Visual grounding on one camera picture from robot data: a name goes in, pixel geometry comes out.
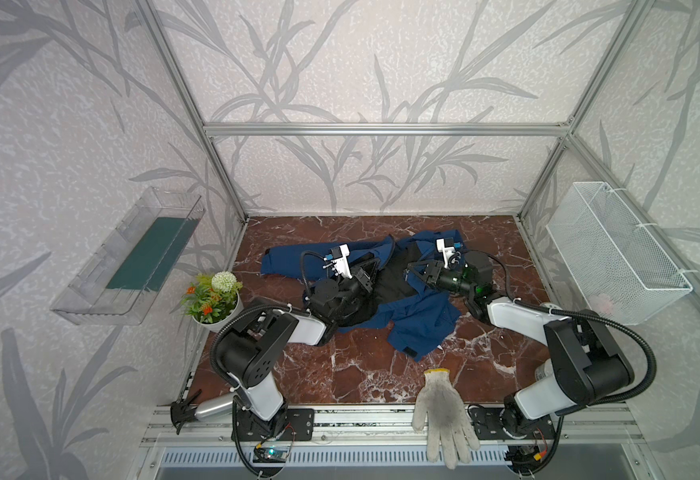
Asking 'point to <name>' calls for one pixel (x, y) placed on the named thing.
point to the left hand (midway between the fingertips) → (385, 254)
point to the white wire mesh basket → (620, 273)
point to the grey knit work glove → (450, 428)
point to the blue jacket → (418, 315)
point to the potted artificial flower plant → (212, 301)
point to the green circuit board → (270, 455)
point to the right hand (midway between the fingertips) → (410, 261)
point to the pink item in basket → (601, 303)
